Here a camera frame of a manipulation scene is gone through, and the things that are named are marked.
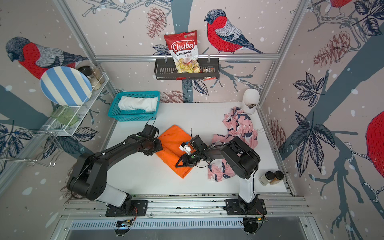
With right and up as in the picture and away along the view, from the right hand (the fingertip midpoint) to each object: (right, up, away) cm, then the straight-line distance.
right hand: (179, 165), depth 86 cm
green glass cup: (-52, +30, -17) cm, 63 cm away
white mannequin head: (+52, +41, +26) cm, 71 cm away
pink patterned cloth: (+39, +23, +13) cm, 47 cm away
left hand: (-11, +11, +5) cm, 17 cm away
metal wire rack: (-59, +15, -21) cm, 64 cm away
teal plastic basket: (-48, +30, +28) cm, 63 cm away
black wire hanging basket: (-9, +59, +9) cm, 60 cm away
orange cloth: (-7, +13, +12) cm, 19 cm away
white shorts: (-39, +39, +28) cm, 62 cm away
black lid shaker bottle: (+45, -3, -11) cm, 47 cm away
